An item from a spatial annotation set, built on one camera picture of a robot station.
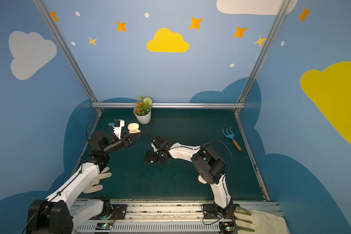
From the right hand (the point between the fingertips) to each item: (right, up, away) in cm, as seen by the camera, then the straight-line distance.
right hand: (148, 160), depth 88 cm
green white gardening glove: (+59, -27, -17) cm, 66 cm away
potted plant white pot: (-8, +26, +20) cm, 34 cm away
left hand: (-2, +17, -13) cm, 22 cm away
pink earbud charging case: (-6, +20, -12) cm, 24 cm away
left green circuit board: (-18, -28, -18) cm, 38 cm away
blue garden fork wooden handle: (+59, +14, +19) cm, 64 cm away
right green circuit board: (+44, -29, -18) cm, 56 cm away
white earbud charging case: (+32, -11, -4) cm, 34 cm away
